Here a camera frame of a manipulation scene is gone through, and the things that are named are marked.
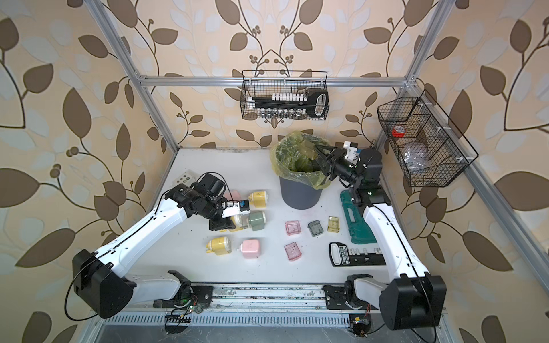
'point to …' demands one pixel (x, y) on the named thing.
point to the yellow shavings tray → (333, 224)
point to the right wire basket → (432, 151)
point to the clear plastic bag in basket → (416, 156)
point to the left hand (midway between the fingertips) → (229, 214)
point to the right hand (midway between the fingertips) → (312, 151)
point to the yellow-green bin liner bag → (292, 157)
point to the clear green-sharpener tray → (315, 228)
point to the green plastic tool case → (359, 229)
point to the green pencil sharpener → (257, 219)
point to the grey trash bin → (299, 195)
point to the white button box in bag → (186, 177)
